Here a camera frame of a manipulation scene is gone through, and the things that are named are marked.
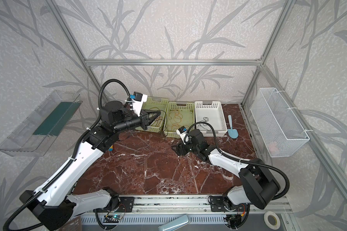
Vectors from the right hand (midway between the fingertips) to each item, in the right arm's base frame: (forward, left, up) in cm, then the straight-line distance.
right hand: (176, 140), depth 84 cm
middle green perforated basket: (+35, -7, -12) cm, 38 cm away
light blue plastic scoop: (+12, -40, -13) cm, 43 cm away
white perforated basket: (+33, -27, -13) cm, 44 cm away
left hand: (-1, +5, +28) cm, 29 cm away
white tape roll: (-38, -47, -12) cm, 62 cm away
